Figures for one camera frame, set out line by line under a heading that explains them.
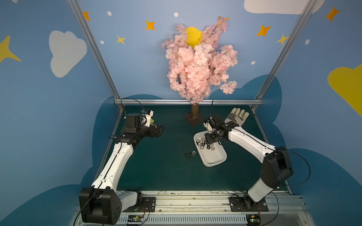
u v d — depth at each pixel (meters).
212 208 0.74
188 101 0.94
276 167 0.45
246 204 0.66
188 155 0.92
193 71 0.64
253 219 0.73
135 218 0.72
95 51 0.85
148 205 0.76
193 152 0.93
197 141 0.99
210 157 0.93
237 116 1.15
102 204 0.38
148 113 0.70
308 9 0.70
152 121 1.11
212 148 0.96
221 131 0.63
